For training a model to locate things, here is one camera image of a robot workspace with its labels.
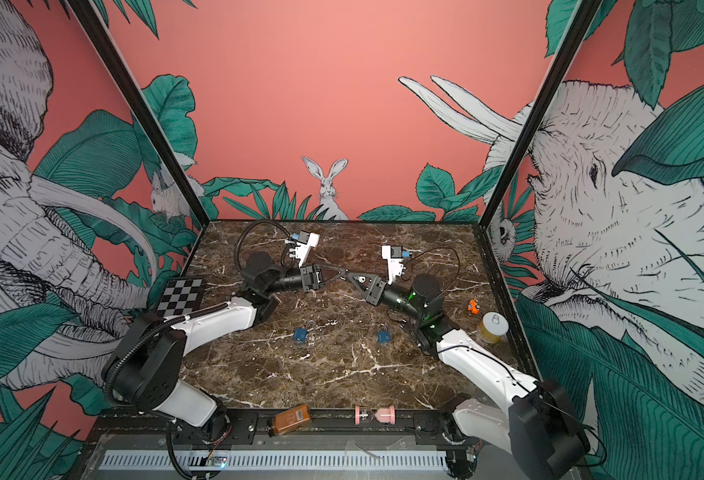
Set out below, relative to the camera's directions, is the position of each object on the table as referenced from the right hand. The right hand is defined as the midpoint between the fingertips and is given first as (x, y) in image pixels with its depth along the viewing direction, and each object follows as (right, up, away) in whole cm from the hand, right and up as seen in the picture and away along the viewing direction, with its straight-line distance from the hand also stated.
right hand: (345, 280), depth 68 cm
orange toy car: (+40, -12, +27) cm, 50 cm away
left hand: (0, +1, 0) cm, 1 cm away
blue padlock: (+11, -19, +21) cm, 31 cm away
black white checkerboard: (-55, -8, +27) cm, 62 cm away
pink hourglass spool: (+9, -35, +6) cm, 37 cm away
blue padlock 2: (-15, -19, +21) cm, 32 cm away
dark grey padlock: (0, +1, +3) cm, 3 cm away
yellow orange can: (+43, -16, +19) cm, 50 cm away
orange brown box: (-14, -35, +4) cm, 38 cm away
